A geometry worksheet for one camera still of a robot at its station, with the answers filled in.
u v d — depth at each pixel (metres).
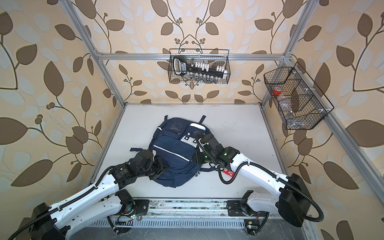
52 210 0.42
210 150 0.58
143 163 0.60
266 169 0.46
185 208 0.75
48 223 0.40
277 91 0.81
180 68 0.87
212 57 0.91
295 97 0.80
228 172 0.86
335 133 0.56
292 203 0.39
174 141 0.89
